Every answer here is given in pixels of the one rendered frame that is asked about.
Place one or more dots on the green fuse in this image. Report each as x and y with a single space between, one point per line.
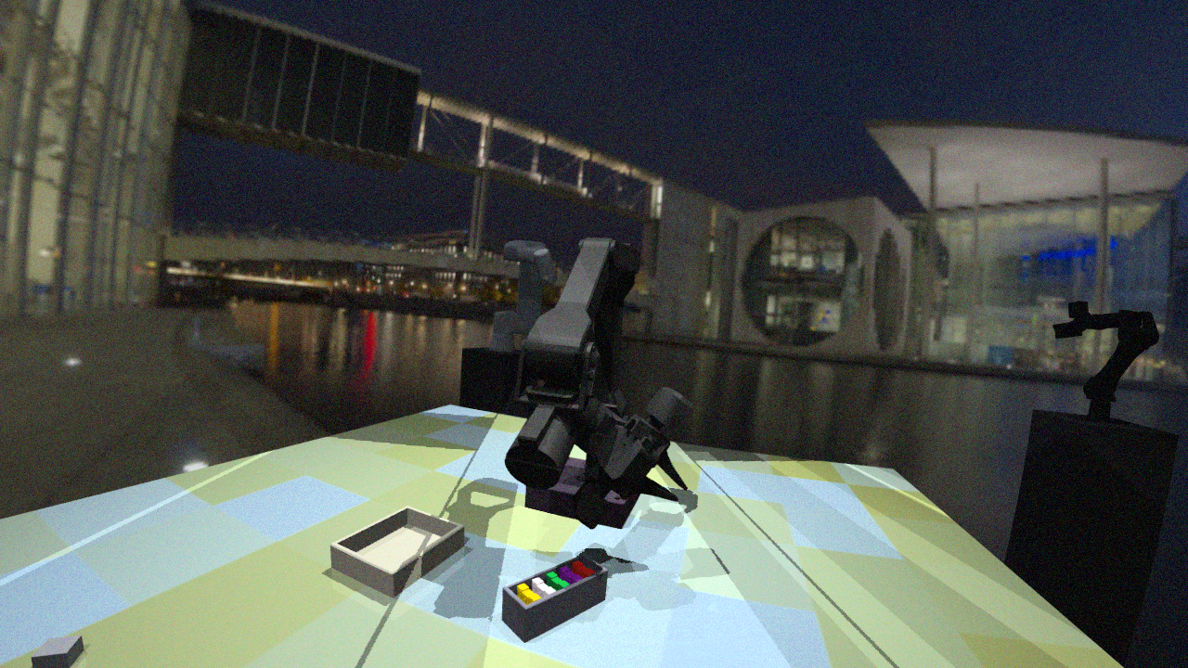
555 582

